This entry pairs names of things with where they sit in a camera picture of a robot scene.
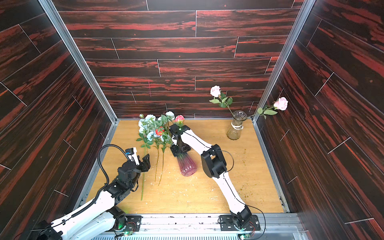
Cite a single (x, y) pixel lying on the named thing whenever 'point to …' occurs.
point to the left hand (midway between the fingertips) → (146, 155)
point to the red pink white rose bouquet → (163, 135)
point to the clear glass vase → (235, 130)
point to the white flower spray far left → (146, 124)
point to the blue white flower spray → (151, 137)
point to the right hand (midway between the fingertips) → (182, 151)
